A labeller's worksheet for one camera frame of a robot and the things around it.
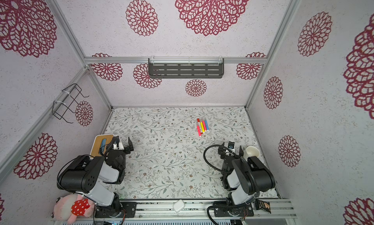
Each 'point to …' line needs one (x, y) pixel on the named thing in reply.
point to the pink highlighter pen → (198, 130)
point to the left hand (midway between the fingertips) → (121, 141)
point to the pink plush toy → (68, 207)
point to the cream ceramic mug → (252, 151)
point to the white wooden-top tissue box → (97, 143)
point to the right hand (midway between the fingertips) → (233, 144)
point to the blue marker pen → (205, 121)
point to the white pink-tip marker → (198, 120)
